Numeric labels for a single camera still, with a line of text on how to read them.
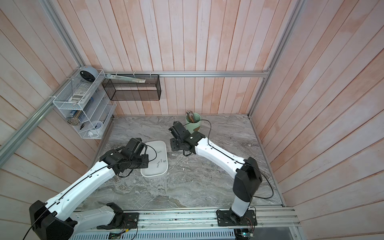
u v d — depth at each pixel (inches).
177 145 28.8
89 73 31.4
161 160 37.7
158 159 37.9
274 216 30.1
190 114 38.5
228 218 28.5
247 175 17.0
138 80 35.6
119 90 41.2
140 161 27.0
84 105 29.3
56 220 14.8
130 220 28.8
